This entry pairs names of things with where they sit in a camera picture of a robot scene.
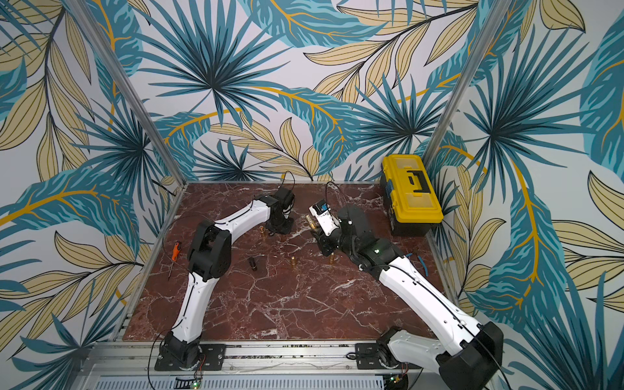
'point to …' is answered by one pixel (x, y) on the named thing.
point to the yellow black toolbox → (412, 199)
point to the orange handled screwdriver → (175, 255)
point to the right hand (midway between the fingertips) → (316, 228)
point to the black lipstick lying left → (253, 263)
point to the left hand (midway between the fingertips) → (285, 232)
